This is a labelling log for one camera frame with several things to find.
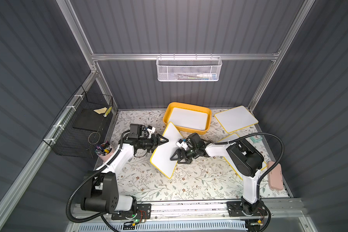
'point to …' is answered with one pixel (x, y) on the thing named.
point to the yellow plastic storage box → (168, 108)
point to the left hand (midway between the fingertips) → (167, 145)
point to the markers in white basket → (199, 76)
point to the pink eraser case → (275, 179)
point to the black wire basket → (81, 126)
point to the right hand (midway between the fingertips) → (176, 161)
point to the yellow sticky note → (101, 110)
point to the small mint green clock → (256, 138)
